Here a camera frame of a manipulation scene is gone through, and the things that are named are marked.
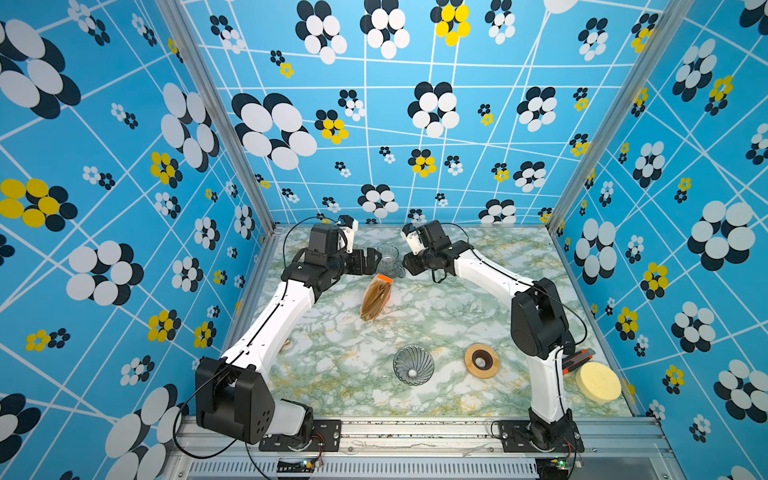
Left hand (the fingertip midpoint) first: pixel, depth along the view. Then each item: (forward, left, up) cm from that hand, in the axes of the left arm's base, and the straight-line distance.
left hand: (368, 253), depth 81 cm
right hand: (+8, -12, -13) cm, 20 cm away
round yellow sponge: (-28, -62, -21) cm, 71 cm away
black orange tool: (-21, -60, -23) cm, 67 cm away
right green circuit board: (-45, -48, -24) cm, 70 cm away
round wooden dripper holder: (-21, -33, -24) cm, 46 cm away
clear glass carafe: (+9, -5, -17) cm, 20 cm away
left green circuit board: (-46, +19, -27) cm, 57 cm away
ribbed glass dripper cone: (-23, -12, -21) cm, 34 cm away
